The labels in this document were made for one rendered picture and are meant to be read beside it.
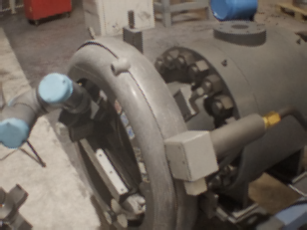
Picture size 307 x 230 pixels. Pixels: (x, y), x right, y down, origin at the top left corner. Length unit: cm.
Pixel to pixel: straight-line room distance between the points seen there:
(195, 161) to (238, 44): 63
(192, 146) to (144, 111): 18
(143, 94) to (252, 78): 45
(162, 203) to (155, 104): 27
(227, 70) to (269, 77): 17
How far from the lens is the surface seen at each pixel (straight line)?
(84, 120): 140
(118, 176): 136
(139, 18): 529
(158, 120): 106
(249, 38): 149
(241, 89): 134
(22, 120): 110
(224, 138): 105
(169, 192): 110
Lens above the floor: 131
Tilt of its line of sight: 26 degrees down
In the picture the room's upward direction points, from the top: 6 degrees counter-clockwise
